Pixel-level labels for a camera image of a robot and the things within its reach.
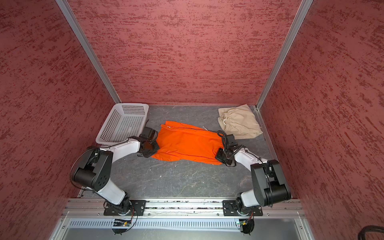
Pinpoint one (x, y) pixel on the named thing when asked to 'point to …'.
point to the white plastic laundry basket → (125, 121)
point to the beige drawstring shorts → (239, 121)
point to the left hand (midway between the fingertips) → (157, 152)
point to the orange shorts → (177, 141)
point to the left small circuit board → (120, 222)
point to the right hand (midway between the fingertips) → (215, 160)
